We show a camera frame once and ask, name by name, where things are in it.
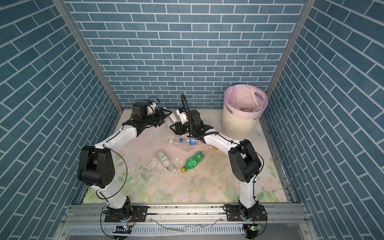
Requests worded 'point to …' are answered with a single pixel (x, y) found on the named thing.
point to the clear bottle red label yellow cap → (215, 148)
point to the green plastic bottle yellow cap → (192, 161)
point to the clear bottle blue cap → (192, 141)
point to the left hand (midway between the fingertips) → (171, 114)
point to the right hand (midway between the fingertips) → (172, 125)
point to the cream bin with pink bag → (243, 105)
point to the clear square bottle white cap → (173, 118)
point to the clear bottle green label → (167, 163)
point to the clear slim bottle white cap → (183, 144)
